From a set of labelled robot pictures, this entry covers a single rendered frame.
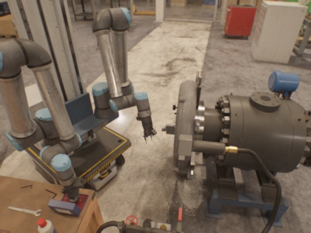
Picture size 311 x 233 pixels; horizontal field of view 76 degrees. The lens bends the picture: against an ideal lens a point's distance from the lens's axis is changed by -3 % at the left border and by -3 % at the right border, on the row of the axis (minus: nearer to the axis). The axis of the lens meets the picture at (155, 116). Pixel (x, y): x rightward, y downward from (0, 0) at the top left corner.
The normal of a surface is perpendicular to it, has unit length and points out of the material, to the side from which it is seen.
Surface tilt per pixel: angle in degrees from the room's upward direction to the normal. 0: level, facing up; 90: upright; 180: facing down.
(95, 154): 0
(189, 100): 23
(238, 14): 90
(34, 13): 90
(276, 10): 90
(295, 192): 0
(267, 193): 0
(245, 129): 48
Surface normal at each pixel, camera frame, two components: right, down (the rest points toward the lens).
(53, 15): 0.80, 0.35
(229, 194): 0.00, -0.81
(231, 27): -0.09, 0.58
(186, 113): -0.11, -0.26
